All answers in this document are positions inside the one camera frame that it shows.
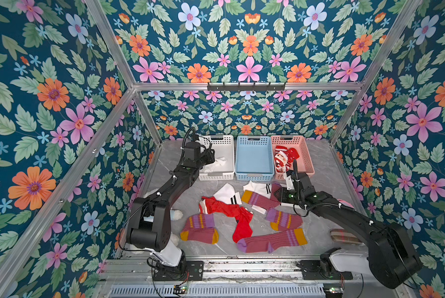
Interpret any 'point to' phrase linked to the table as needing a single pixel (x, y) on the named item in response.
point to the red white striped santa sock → (281, 165)
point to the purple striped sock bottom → (267, 243)
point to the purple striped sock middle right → (279, 220)
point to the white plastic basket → (223, 167)
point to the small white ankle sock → (211, 167)
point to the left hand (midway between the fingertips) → (213, 148)
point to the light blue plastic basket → (254, 159)
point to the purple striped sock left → (201, 228)
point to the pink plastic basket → (304, 163)
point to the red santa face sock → (292, 153)
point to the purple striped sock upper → (261, 200)
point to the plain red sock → (243, 216)
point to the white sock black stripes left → (227, 195)
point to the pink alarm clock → (345, 203)
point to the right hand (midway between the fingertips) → (279, 190)
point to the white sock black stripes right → (263, 189)
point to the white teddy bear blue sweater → (175, 215)
